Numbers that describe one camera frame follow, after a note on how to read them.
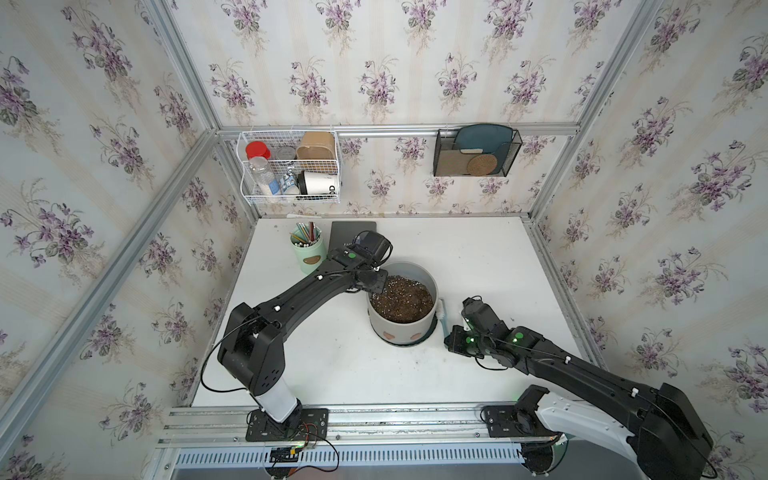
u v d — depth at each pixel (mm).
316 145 884
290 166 935
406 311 834
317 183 930
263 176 901
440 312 861
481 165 976
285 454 710
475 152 935
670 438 391
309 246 905
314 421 735
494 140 933
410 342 835
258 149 917
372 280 732
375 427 737
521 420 658
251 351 432
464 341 709
